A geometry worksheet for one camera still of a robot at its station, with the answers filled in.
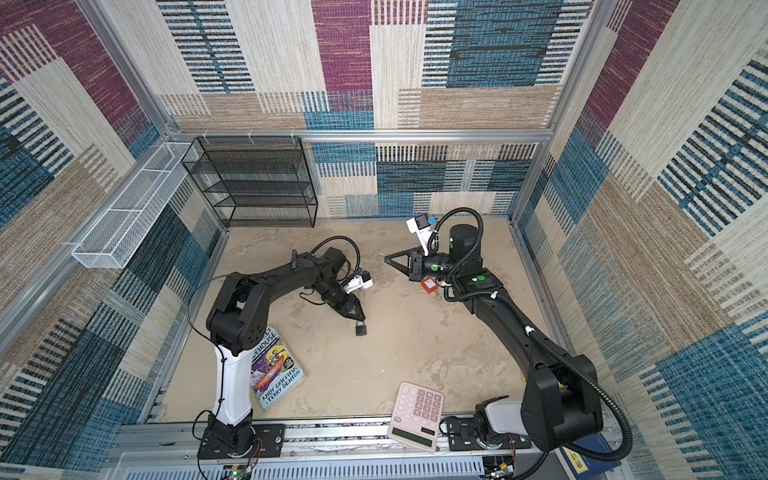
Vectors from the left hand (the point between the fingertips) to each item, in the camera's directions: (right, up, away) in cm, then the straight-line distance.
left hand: (360, 313), depth 92 cm
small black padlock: (0, -5, 0) cm, 5 cm away
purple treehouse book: (-22, -14, -9) cm, 28 cm away
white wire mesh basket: (-55, +21, -22) cm, 63 cm away
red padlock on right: (+22, +8, +7) cm, 25 cm away
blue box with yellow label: (+53, -30, -23) cm, 65 cm away
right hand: (+8, +16, -20) cm, 27 cm away
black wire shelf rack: (-39, +44, +17) cm, 61 cm away
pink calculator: (+16, -22, -16) cm, 32 cm away
